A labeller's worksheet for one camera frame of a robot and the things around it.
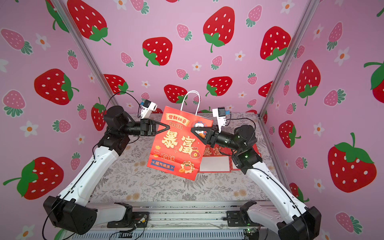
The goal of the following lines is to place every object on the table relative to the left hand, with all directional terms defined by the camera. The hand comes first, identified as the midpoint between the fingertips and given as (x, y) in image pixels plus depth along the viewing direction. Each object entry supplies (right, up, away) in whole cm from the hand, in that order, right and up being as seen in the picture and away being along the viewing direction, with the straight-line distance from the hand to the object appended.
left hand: (168, 130), depth 59 cm
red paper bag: (+34, -22, +34) cm, 53 cm away
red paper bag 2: (+25, -19, +35) cm, 46 cm away
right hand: (+11, +1, -3) cm, 11 cm away
